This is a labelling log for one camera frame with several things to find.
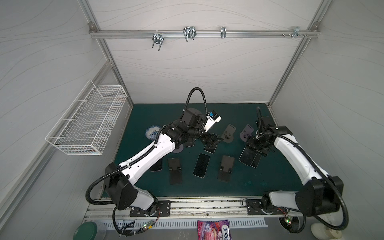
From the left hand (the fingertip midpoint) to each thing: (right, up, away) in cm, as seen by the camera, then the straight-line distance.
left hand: (215, 133), depth 70 cm
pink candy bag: (-1, -43, -4) cm, 43 cm away
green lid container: (-54, -39, -11) cm, 67 cm away
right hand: (+21, -9, +11) cm, 26 cm away
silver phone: (0, -13, +25) cm, 29 cm away
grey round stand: (+12, -4, +26) cm, 29 cm away
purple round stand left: (-20, -14, +25) cm, 35 cm away
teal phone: (+23, -16, +9) cm, 30 cm away
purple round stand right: (+25, -2, +26) cm, 36 cm away
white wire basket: (-61, +5, -2) cm, 62 cm away
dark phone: (+19, -14, +10) cm, 25 cm away
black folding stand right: (+7, -25, +14) cm, 29 cm away
